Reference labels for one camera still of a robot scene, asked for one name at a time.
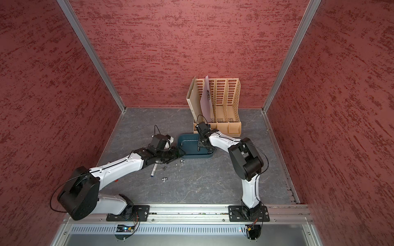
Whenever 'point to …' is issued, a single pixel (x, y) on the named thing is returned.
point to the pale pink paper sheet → (206, 101)
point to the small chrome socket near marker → (164, 167)
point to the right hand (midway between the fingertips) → (204, 145)
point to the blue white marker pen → (154, 168)
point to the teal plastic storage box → (188, 142)
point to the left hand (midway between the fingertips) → (181, 157)
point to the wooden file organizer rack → (225, 95)
